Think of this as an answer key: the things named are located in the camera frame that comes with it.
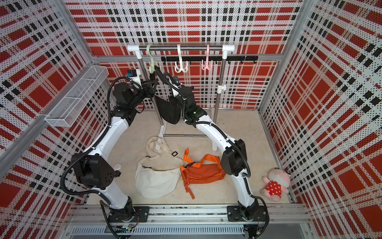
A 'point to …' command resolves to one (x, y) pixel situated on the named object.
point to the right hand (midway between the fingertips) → (172, 86)
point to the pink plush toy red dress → (278, 181)
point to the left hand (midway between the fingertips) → (155, 80)
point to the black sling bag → (169, 109)
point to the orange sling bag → (209, 170)
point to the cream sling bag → (157, 175)
